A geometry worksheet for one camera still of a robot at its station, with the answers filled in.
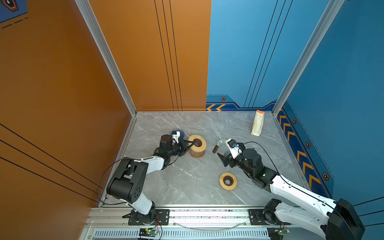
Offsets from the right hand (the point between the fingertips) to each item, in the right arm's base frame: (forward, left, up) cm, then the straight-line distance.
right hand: (225, 148), depth 79 cm
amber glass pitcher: (+7, +15, -18) cm, 25 cm away
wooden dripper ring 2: (-11, -3, -17) cm, 21 cm away
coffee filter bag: (+27, -28, -10) cm, 40 cm away
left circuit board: (-35, +39, -18) cm, 55 cm away
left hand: (+7, +17, -4) cm, 18 cm away
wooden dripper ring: (+4, +16, -6) cm, 17 cm away
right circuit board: (-35, -25, -18) cm, 47 cm away
